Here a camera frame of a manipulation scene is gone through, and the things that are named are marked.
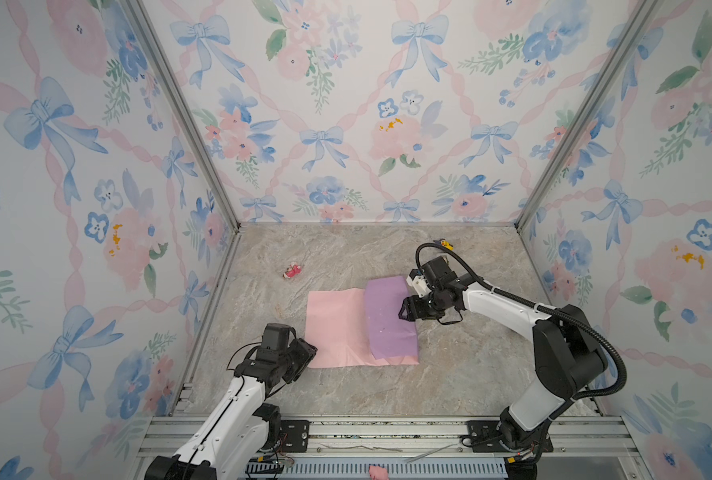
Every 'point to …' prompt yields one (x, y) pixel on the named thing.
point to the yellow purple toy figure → (447, 245)
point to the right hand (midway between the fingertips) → (407, 313)
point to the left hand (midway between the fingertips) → (314, 351)
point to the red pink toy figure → (294, 270)
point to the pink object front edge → (378, 473)
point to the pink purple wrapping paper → (361, 326)
